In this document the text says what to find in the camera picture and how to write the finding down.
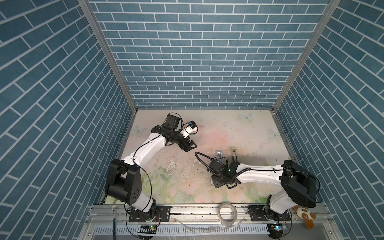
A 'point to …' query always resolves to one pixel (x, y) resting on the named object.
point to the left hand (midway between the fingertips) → (192, 141)
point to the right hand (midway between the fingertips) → (213, 180)
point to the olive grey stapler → (234, 155)
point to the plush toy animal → (304, 213)
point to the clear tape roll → (223, 222)
